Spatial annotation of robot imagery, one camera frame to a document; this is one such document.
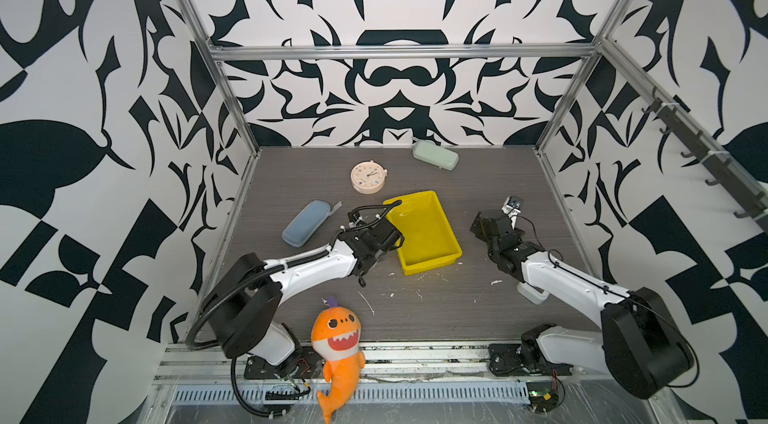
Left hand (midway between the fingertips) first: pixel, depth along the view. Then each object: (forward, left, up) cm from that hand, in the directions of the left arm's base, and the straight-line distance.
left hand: (376, 244), depth 86 cm
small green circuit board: (-36, -38, -8) cm, 53 cm away
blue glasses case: (+11, +22, -5) cm, 25 cm away
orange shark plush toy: (-25, +10, +1) cm, 27 cm away
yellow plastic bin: (+4, -16, -7) cm, 18 cm away
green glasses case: (+40, -23, -6) cm, 47 cm away
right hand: (+6, -34, +3) cm, 35 cm away
